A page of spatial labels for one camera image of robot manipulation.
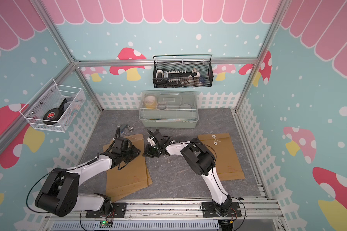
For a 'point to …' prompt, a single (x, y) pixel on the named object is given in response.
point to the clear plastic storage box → (168, 109)
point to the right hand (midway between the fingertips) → (142, 154)
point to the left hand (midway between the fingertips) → (139, 153)
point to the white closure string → (215, 143)
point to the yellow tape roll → (150, 102)
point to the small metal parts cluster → (130, 128)
